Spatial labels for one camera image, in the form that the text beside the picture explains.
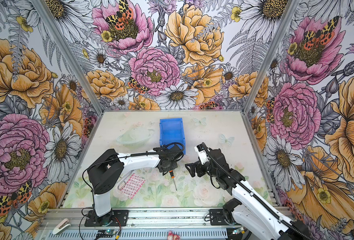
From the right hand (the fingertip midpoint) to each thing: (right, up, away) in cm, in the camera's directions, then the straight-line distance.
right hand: (193, 166), depth 79 cm
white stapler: (-61, -25, -9) cm, 67 cm away
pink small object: (-11, -27, -12) cm, 32 cm away
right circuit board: (+22, -28, -8) cm, 36 cm away
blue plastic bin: (-13, +17, +29) cm, 36 cm away
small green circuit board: (-41, -29, -8) cm, 51 cm away
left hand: (-13, -5, +11) cm, 18 cm away
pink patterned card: (-33, -12, +6) cm, 36 cm away
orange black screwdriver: (-11, -8, +8) cm, 16 cm away
